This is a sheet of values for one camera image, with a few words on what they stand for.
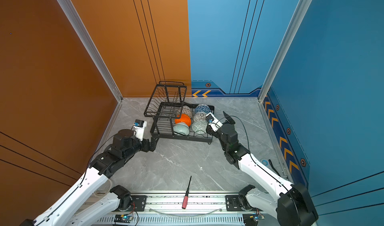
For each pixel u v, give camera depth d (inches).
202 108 42.3
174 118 31.0
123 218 27.9
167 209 28.5
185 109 41.7
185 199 29.1
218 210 28.5
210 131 28.0
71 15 29.8
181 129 38.7
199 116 40.4
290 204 15.2
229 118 27.8
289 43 34.1
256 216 27.6
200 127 39.1
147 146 26.1
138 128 24.9
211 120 25.8
